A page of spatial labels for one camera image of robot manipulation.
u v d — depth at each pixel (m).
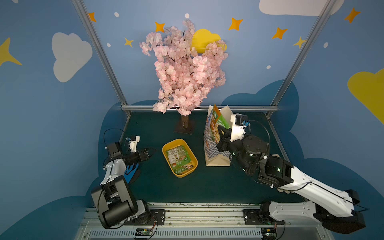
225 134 0.50
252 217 0.75
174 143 0.97
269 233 0.72
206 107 0.88
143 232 0.72
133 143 0.77
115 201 0.43
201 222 0.74
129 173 0.73
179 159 0.94
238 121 0.45
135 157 0.75
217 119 0.59
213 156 0.86
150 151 0.88
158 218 0.75
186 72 0.72
